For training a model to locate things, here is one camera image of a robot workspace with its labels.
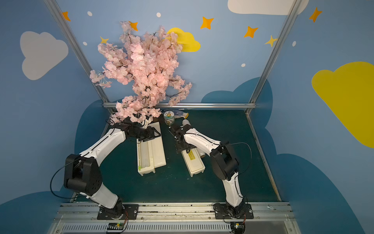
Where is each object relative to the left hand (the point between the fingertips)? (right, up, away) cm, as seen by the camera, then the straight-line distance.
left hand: (158, 134), depth 87 cm
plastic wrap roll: (-9, -13, +3) cm, 16 cm away
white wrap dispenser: (+22, -17, -2) cm, 27 cm away
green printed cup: (+4, +11, +20) cm, 24 cm away
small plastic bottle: (+15, +14, +32) cm, 38 cm away
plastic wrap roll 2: (+26, -11, +6) cm, 29 cm away
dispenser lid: (-1, -11, +3) cm, 12 cm away
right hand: (+18, -9, +5) cm, 21 cm away
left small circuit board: (-19, -46, -14) cm, 52 cm away
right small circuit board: (+44, -47, -14) cm, 66 cm away
